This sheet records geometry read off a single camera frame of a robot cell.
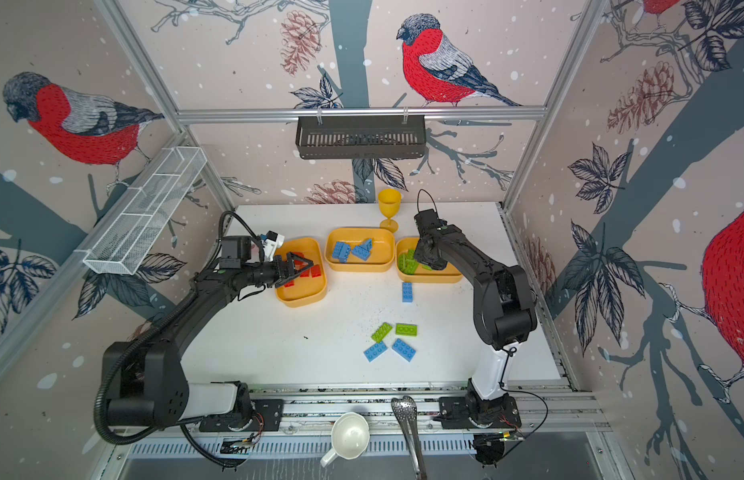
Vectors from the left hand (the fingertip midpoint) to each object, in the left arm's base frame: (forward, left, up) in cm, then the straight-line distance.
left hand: (303, 268), depth 81 cm
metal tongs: (-33, -27, -13) cm, 44 cm away
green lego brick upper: (+12, -34, -17) cm, 40 cm away
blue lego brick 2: (-17, -28, -17) cm, 37 cm away
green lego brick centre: (+12, -30, -15) cm, 36 cm away
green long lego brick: (-12, -22, -17) cm, 30 cm away
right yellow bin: (+7, -45, -16) cm, 48 cm away
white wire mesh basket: (+11, +42, +12) cm, 45 cm away
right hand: (+10, -36, -11) cm, 39 cm away
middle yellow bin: (+17, -22, -17) cm, 33 cm away
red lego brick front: (+6, +9, -18) cm, 21 cm away
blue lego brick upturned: (+17, -8, -15) cm, 24 cm away
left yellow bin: (+2, +3, -17) cm, 17 cm away
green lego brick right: (-11, -29, -18) cm, 36 cm away
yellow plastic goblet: (+30, -25, -4) cm, 39 cm away
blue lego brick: (+1, -30, -17) cm, 35 cm away
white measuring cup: (-37, -14, -17) cm, 43 cm away
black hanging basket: (+50, -15, +10) cm, 53 cm away
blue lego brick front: (-17, -19, -18) cm, 31 cm away
